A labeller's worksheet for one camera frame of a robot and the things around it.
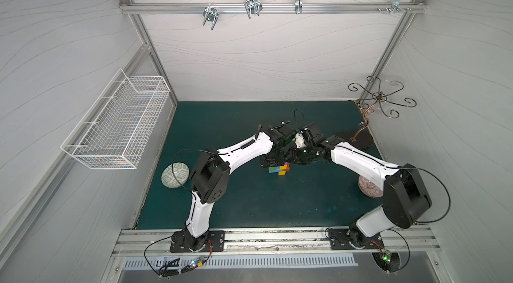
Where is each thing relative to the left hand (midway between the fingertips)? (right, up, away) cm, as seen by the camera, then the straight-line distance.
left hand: (277, 166), depth 85 cm
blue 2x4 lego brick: (0, -3, +2) cm, 3 cm away
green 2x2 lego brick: (-2, -1, +1) cm, 3 cm away
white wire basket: (-58, +16, -17) cm, 63 cm away
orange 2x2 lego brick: (+5, -1, +3) cm, 6 cm away
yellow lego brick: (+2, -4, +5) cm, 7 cm away
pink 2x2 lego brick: (+3, +2, -4) cm, 6 cm away
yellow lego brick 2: (+3, -1, +1) cm, 3 cm away
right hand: (+4, +3, 0) cm, 5 cm away
